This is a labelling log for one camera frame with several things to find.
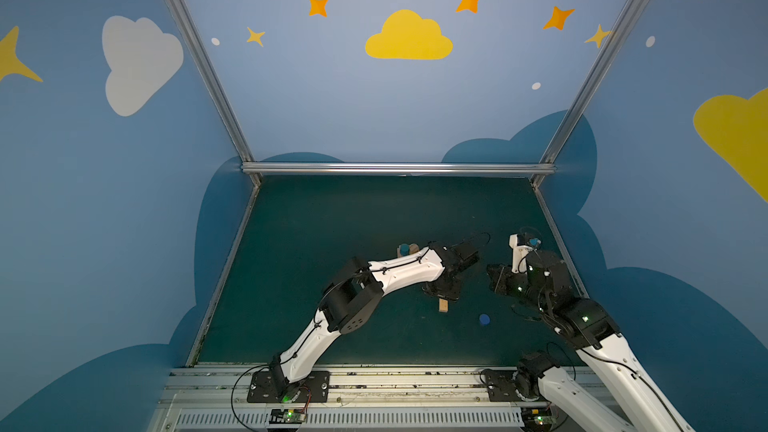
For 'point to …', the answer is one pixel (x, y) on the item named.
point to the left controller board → (287, 416)
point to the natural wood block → (443, 305)
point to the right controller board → (536, 418)
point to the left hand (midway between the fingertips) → (452, 297)
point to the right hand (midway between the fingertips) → (491, 263)
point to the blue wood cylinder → (484, 319)
